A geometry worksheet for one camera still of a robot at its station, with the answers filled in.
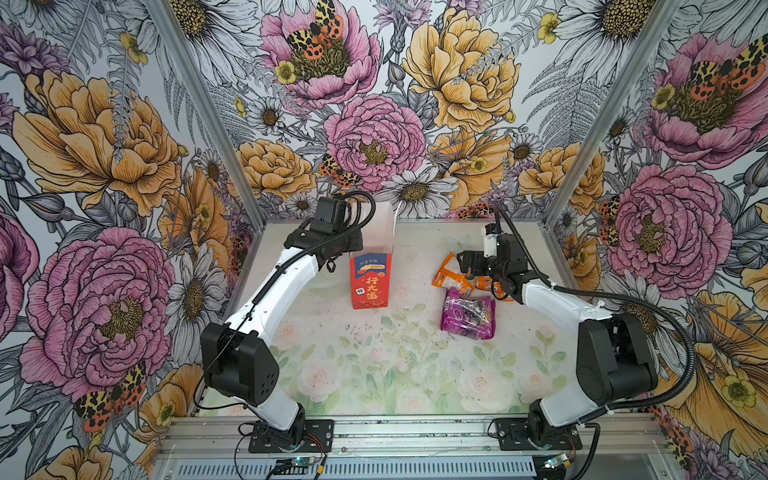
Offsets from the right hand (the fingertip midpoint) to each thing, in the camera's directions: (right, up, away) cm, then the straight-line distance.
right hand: (471, 263), depth 92 cm
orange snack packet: (-5, -4, +7) cm, 9 cm away
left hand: (-34, +5, -9) cm, 36 cm away
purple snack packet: (-1, -16, -4) cm, 16 cm away
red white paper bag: (-29, 0, -11) cm, 31 cm away
